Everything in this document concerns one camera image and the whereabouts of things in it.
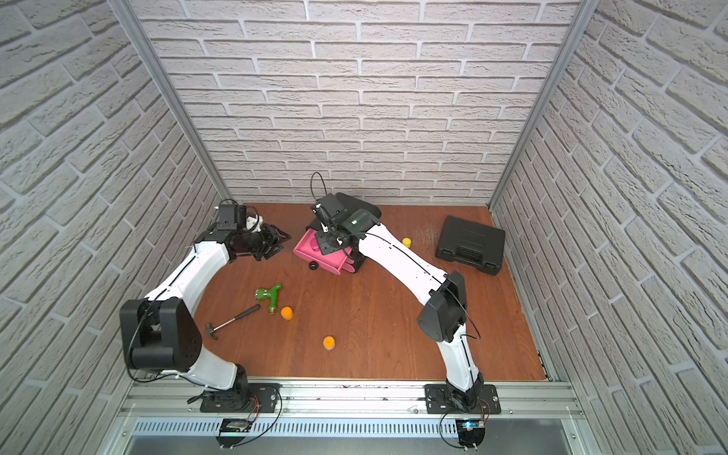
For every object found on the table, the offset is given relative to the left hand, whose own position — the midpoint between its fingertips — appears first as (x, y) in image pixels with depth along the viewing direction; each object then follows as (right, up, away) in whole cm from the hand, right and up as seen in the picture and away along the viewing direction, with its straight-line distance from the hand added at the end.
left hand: (292, 233), depth 86 cm
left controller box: (-11, -51, -16) cm, 54 cm away
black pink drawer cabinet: (+4, -5, +4) cm, 7 cm away
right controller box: (+50, -51, -16) cm, 73 cm away
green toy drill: (-8, -20, +6) cm, 22 cm away
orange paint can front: (+12, -32, -5) cm, 35 cm away
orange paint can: (-2, -25, 0) cm, 25 cm away
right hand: (+14, -1, -5) cm, 14 cm away
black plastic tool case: (+62, -4, +15) cm, 64 cm away
